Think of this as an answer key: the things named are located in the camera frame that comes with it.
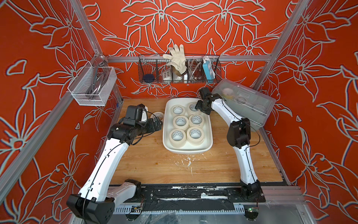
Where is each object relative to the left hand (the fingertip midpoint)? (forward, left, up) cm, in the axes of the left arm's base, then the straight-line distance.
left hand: (156, 123), depth 73 cm
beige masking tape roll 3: (+31, -20, -20) cm, 42 cm away
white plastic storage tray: (+11, -17, -21) cm, 29 cm away
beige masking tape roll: (+25, +6, -23) cm, 34 cm away
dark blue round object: (+38, +11, +2) cm, 39 cm away
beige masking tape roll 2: (+31, -10, -24) cm, 40 cm away
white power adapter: (+38, -2, +4) cm, 38 cm away
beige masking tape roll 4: (+19, -13, -25) cm, 34 cm away
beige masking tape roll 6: (+6, -11, -25) cm, 28 cm away
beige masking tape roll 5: (+22, -24, -24) cm, 40 cm away
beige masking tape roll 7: (+9, -23, -25) cm, 35 cm away
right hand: (+27, -24, -15) cm, 39 cm away
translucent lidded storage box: (+27, -58, -8) cm, 65 cm away
